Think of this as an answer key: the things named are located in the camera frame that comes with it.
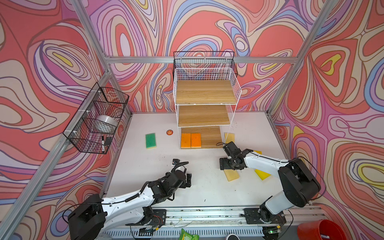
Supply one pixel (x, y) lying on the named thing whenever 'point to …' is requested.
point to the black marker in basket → (103, 144)
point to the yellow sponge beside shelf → (229, 137)
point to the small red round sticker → (169, 132)
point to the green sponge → (150, 139)
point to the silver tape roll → (106, 121)
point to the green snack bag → (184, 235)
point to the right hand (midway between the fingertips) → (229, 168)
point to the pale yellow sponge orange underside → (231, 174)
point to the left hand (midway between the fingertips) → (187, 174)
